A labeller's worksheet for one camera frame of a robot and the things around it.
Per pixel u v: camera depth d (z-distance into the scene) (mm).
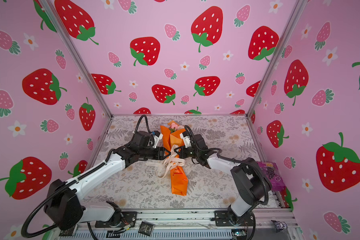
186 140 799
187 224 731
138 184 859
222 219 732
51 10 687
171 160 856
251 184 454
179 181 823
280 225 699
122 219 719
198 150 689
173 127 1041
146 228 700
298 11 699
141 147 633
